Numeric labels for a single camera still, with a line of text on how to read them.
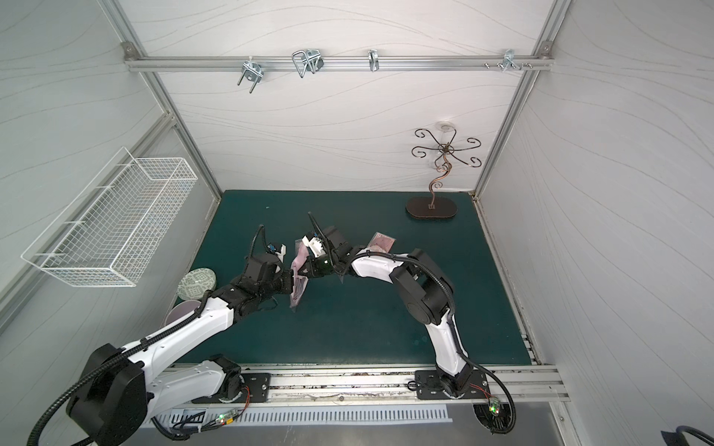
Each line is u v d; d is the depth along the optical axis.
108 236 0.68
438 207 1.14
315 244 0.84
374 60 0.78
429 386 0.73
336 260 0.74
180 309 0.82
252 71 0.76
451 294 0.54
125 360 0.42
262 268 0.64
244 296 0.61
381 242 1.04
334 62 0.78
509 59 0.76
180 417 0.70
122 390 0.40
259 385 0.73
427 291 0.52
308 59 0.77
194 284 0.92
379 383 0.76
